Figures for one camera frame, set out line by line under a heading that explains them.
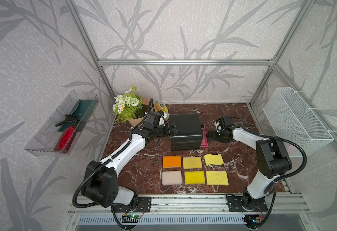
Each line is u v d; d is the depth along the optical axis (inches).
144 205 28.7
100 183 16.2
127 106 31.5
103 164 16.8
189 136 31.8
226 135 28.4
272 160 19.0
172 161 35.0
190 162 34.3
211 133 34.3
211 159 34.9
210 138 34.8
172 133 28.5
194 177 32.3
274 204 28.5
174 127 29.1
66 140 23.0
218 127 34.0
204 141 38.8
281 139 18.9
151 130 25.2
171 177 32.0
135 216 27.7
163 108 47.0
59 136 24.0
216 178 32.3
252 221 28.5
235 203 29.0
